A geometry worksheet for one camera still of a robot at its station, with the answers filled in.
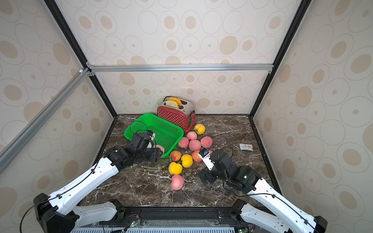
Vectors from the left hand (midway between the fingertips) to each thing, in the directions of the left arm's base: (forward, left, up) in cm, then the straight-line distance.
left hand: (161, 152), depth 75 cm
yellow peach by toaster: (+29, -22, -15) cm, 39 cm away
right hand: (-9, -22, -1) cm, 24 cm away
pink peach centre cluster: (+15, -18, -15) cm, 28 cm away
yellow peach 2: (-3, -7, -14) cm, 15 cm away
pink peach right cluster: (+17, -26, -14) cm, 34 cm away
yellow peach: (+3, -13, -14) cm, 20 cm away
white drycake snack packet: (+16, -54, -19) cm, 59 cm away
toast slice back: (+41, -7, -1) cm, 42 cm away
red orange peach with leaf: (+6, -7, -14) cm, 17 cm away
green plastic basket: (+26, +2, -20) cm, 32 cm away
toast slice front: (+39, -3, 0) cm, 39 cm away
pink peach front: (-11, -8, -14) cm, 19 cm away
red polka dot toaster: (+29, -11, -4) cm, 32 cm away
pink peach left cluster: (+16, -11, -14) cm, 23 cm away
